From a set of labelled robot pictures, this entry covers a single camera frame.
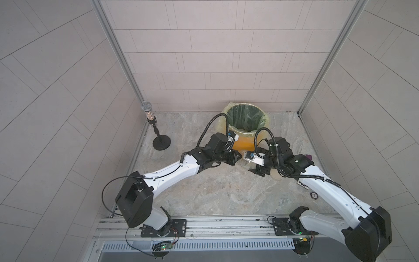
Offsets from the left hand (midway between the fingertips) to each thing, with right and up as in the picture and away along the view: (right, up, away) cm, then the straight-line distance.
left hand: (243, 156), depth 76 cm
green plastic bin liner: (+3, +18, +18) cm, 26 cm away
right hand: (+4, -2, +2) cm, 5 cm away
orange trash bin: (+1, +6, +3) cm, 7 cm away
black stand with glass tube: (-47, +4, +23) cm, 53 cm away
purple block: (+40, -4, +16) cm, 43 cm away
